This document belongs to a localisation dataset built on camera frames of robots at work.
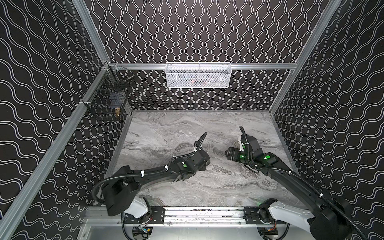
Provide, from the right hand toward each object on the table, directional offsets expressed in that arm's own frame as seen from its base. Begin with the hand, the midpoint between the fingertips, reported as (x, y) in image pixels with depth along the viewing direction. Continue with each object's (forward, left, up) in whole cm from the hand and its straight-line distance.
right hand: (232, 153), depth 83 cm
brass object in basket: (+16, +63, +18) cm, 67 cm away
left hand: (-4, +13, -1) cm, 14 cm away
